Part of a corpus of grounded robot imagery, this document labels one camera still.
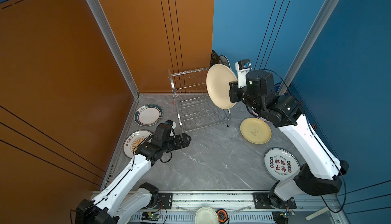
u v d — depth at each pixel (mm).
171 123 736
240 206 724
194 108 1050
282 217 701
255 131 984
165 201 739
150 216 706
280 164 847
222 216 669
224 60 754
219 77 679
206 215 699
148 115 1064
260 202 725
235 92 525
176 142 689
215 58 809
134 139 938
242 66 482
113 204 404
